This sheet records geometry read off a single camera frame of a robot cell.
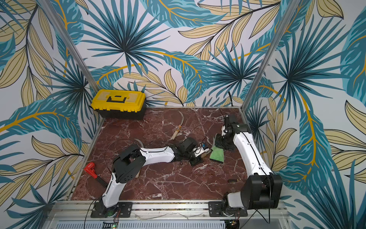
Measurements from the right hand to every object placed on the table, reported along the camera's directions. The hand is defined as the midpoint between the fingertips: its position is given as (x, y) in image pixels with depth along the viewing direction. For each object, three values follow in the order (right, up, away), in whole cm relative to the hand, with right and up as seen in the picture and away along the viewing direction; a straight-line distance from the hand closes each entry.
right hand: (219, 145), depth 82 cm
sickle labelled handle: (-24, +9, +24) cm, 35 cm away
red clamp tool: (-77, -15, +4) cm, 79 cm away
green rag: (-3, -4, -6) cm, 7 cm away
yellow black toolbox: (-63, +25, +17) cm, 70 cm away
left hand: (-10, -10, +7) cm, 16 cm away
